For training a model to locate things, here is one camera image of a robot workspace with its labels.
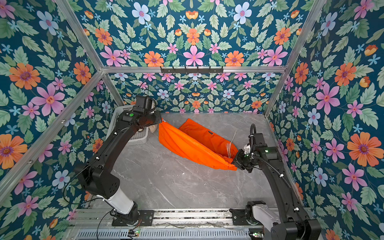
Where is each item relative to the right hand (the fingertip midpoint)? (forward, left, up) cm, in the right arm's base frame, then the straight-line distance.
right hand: (232, 161), depth 75 cm
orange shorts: (+9, +19, +4) cm, 22 cm away
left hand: (+23, +38, +13) cm, 46 cm away
